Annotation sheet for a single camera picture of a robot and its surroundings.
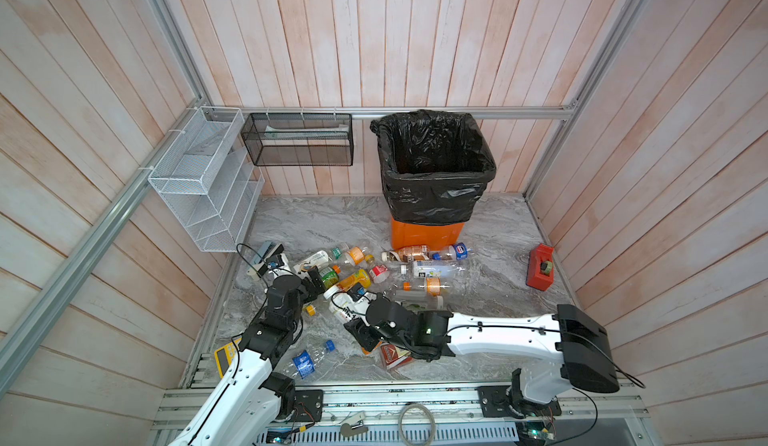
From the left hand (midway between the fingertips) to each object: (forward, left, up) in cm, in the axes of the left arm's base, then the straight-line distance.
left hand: (304, 278), depth 80 cm
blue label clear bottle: (-19, -1, -11) cm, 22 cm away
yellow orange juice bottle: (+6, -15, -9) cm, 18 cm away
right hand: (-12, -13, -1) cm, 18 cm away
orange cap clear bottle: (+14, -13, -10) cm, 22 cm away
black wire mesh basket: (+37, +3, +20) cm, 42 cm away
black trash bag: (+42, -40, +5) cm, 58 cm away
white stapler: (+9, +21, -12) cm, 25 cm away
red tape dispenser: (+9, -72, -9) cm, 73 cm away
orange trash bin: (+20, -30, -7) cm, 37 cm away
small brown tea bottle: (+15, -30, -10) cm, 35 cm away
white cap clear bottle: (-3, -33, -12) cm, 35 cm away
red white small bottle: (+7, -21, -10) cm, 24 cm away
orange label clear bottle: (+3, -37, -10) cm, 39 cm away
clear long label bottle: (+9, -38, -9) cm, 40 cm away
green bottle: (+5, -5, -9) cm, 11 cm away
